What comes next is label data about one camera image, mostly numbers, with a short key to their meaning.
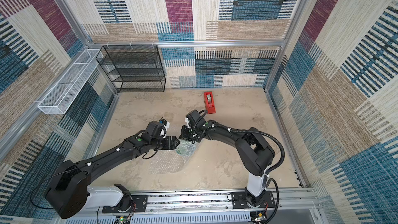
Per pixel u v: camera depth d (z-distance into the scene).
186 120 0.85
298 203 0.73
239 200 0.73
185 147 0.85
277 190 0.73
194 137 0.69
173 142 0.76
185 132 0.78
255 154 0.48
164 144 0.75
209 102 1.05
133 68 1.09
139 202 0.73
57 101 0.70
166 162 0.86
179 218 0.78
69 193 0.41
